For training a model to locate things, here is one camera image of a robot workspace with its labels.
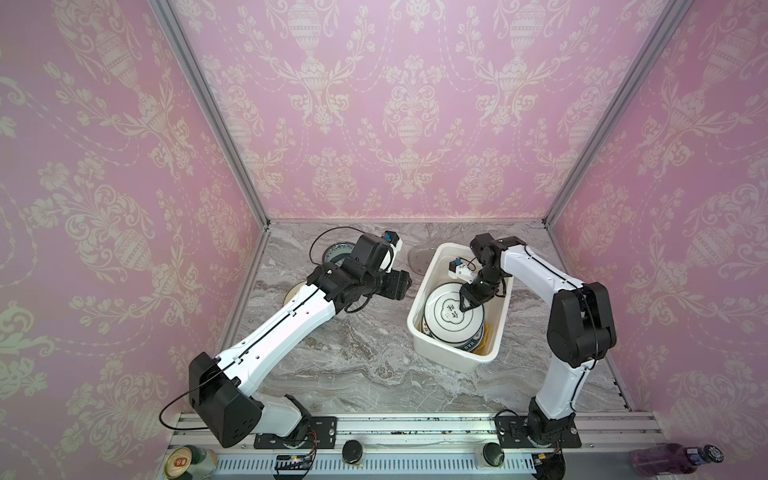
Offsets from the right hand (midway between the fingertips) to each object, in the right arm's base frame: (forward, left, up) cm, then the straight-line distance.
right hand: (470, 304), depth 89 cm
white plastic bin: (+6, +12, +10) cm, 17 cm away
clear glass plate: (+24, +13, -8) cm, 28 cm away
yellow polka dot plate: (-13, -1, -2) cm, 13 cm away
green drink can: (-36, +67, +4) cm, 76 cm away
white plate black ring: (-4, +8, -2) cm, 9 cm away
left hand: (-2, +21, +17) cm, 27 cm away
